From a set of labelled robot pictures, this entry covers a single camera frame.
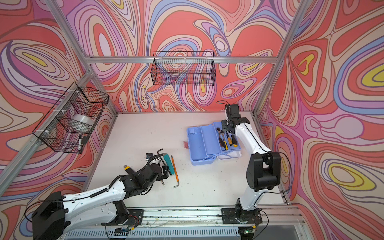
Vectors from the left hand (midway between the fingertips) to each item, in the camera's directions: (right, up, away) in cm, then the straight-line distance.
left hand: (165, 168), depth 83 cm
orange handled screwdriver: (+5, -3, +6) cm, 8 cm away
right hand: (+39, +24, +8) cm, 46 cm away
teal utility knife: (+1, +1, +9) cm, 9 cm away
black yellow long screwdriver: (+41, +15, +6) cm, 44 cm away
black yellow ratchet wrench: (+35, +14, +5) cm, 38 cm away
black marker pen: (-40, +15, -11) cm, 44 cm away
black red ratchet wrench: (+33, +15, +6) cm, 37 cm away
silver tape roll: (-39, +28, -10) cm, 49 cm away
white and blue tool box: (+25, +13, +9) cm, 30 cm away
